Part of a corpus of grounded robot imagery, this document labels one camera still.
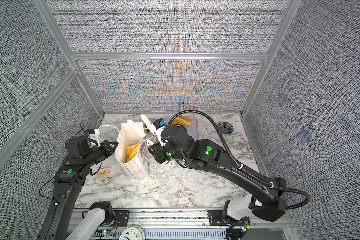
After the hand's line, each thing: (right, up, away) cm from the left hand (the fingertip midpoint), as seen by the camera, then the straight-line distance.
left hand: (118, 142), depth 72 cm
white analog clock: (+10, -40, -5) cm, 42 cm away
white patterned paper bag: (+9, -12, +2) cm, 15 cm away
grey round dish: (+62, +7, +34) cm, 72 cm away
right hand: (+19, 0, -12) cm, 22 cm away
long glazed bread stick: (+32, +12, +36) cm, 50 cm away
